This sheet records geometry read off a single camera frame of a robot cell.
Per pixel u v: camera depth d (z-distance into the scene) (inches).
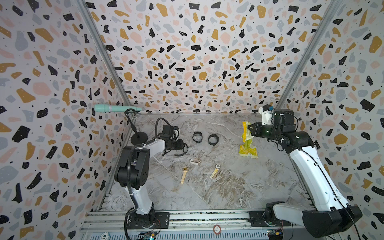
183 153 39.0
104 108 29.3
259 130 25.0
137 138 40.2
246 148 37.0
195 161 37.3
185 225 28.8
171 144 32.4
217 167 36.3
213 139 41.9
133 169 19.5
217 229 28.2
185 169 35.5
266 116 25.6
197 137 42.0
